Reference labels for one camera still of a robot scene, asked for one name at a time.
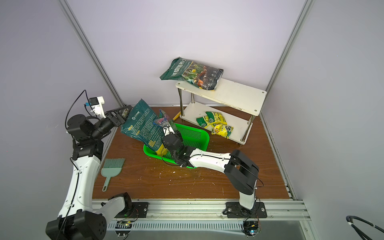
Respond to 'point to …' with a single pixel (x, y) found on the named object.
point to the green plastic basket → (194, 138)
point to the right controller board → (251, 228)
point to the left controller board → (123, 228)
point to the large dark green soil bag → (144, 124)
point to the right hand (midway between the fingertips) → (168, 127)
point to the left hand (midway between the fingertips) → (128, 108)
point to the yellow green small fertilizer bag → (211, 118)
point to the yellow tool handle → (177, 115)
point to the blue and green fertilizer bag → (163, 117)
